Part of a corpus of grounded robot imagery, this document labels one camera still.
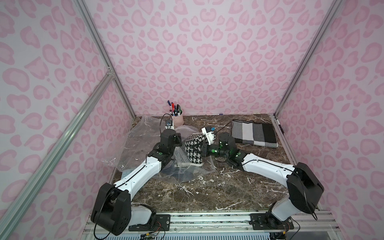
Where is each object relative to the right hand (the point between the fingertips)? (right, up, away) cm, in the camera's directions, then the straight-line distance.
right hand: (190, 148), depth 75 cm
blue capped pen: (-17, +29, +31) cm, 46 cm away
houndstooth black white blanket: (+1, +2, 0) cm, 2 cm away
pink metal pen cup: (-11, +15, +35) cm, 40 cm away
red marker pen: (-14, +25, +29) cm, 41 cm away
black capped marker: (-11, +26, +30) cm, 41 cm away
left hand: (-9, +9, +9) cm, 16 cm away
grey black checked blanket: (+44, +6, +31) cm, 54 cm away
